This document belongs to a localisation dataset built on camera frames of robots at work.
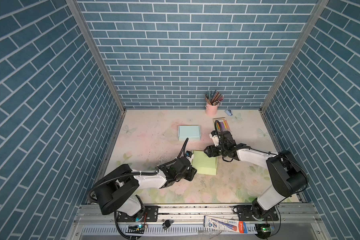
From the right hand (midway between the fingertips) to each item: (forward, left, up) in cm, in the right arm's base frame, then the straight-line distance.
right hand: (208, 147), depth 93 cm
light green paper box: (-11, +2, -1) cm, 11 cm away
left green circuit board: (-44, +33, -7) cm, 56 cm away
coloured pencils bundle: (+39, -4, +8) cm, 40 cm away
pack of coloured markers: (+21, -12, -3) cm, 25 cm away
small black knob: (-42, +20, -1) cm, 46 cm away
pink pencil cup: (+32, -3, +2) cm, 32 cm away
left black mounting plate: (-38, +28, -4) cm, 48 cm away
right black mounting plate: (-34, -19, -5) cm, 39 cm away
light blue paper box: (+13, +11, -1) cm, 17 cm away
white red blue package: (-39, -8, -4) cm, 40 cm away
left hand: (-15, +7, -2) cm, 17 cm away
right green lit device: (-40, -27, -6) cm, 48 cm away
